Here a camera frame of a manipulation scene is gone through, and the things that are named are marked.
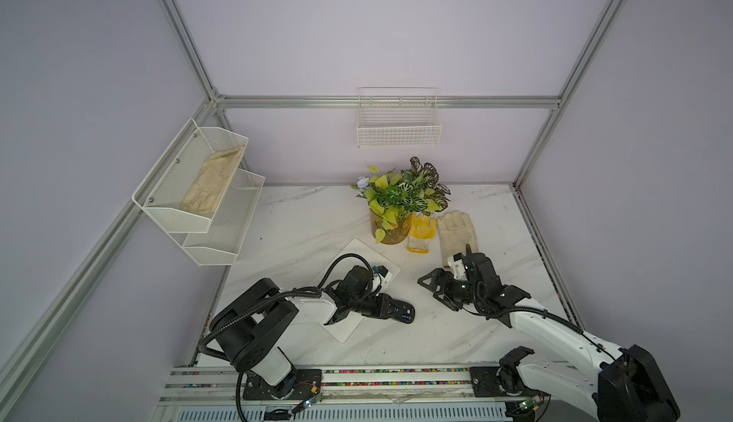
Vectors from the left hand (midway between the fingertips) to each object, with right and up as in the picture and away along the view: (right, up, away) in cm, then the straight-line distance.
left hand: (398, 313), depth 83 cm
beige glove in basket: (-54, +39, -2) cm, 67 cm away
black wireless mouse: (+3, 0, 0) cm, 3 cm away
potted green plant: (-1, +35, +1) cm, 35 cm away
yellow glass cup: (+10, +22, +22) cm, 33 cm away
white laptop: (-16, -4, +1) cm, 17 cm away
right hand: (+8, +7, -1) cm, 11 cm away
